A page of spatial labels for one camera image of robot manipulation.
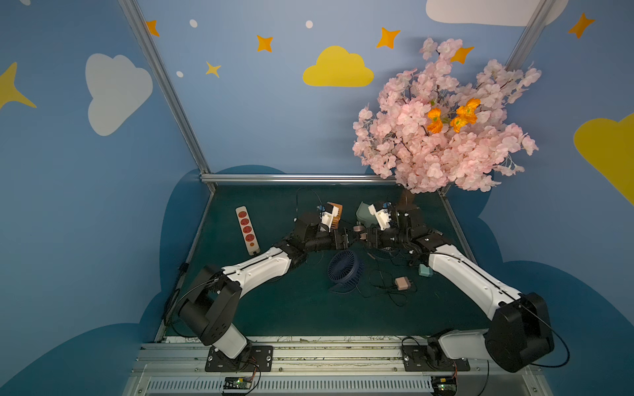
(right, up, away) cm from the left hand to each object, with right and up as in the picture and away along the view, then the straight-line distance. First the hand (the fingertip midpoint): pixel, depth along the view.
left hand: (355, 232), depth 79 cm
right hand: (+2, -1, +2) cm, 3 cm away
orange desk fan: (-5, +3, +17) cm, 18 cm away
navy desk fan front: (-2, -13, +4) cm, 14 cm away
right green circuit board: (+25, -45, -7) cm, 52 cm away
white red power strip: (-42, -2, +22) cm, 47 cm away
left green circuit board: (-36, -44, -8) cm, 57 cm away
